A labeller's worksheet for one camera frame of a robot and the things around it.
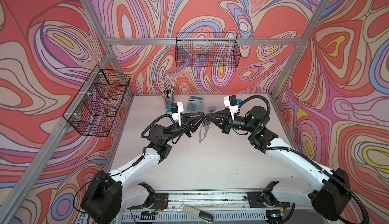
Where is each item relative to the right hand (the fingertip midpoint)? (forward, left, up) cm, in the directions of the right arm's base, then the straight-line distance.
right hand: (206, 121), depth 62 cm
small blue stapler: (+33, -8, -31) cm, 46 cm away
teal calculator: (+39, +4, -32) cm, 50 cm away
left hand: (-1, +1, +2) cm, 2 cm away
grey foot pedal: (-30, +3, -31) cm, 43 cm away
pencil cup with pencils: (+34, +22, -16) cm, 44 cm away
